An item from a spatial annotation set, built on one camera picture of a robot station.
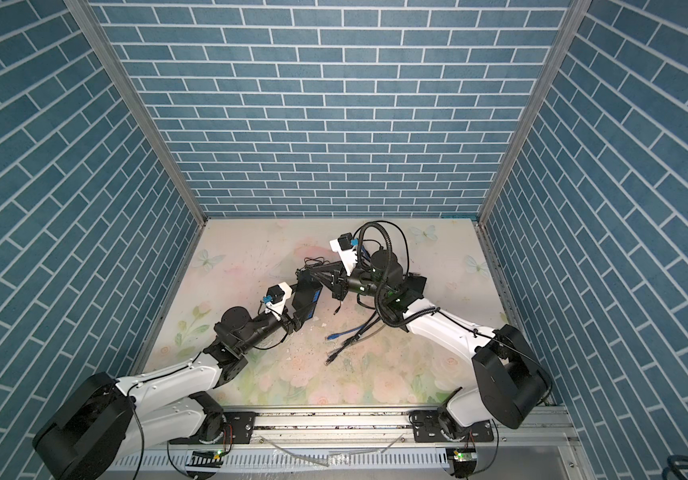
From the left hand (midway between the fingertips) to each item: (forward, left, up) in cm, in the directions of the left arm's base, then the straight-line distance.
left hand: (307, 295), depth 77 cm
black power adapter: (+2, 0, +4) cm, 4 cm away
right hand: (+2, -1, +9) cm, 9 cm away
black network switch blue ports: (0, 0, +2) cm, 2 cm away
